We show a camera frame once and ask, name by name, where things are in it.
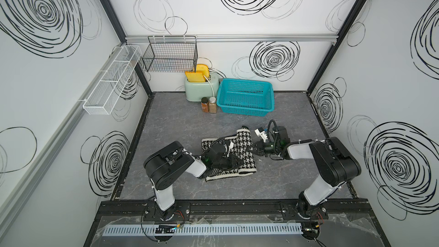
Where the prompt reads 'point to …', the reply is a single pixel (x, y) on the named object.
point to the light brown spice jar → (212, 105)
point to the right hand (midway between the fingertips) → (248, 150)
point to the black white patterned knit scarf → (240, 145)
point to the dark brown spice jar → (204, 104)
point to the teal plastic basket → (245, 97)
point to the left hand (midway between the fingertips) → (243, 165)
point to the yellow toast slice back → (204, 68)
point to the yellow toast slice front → (195, 76)
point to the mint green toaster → (195, 91)
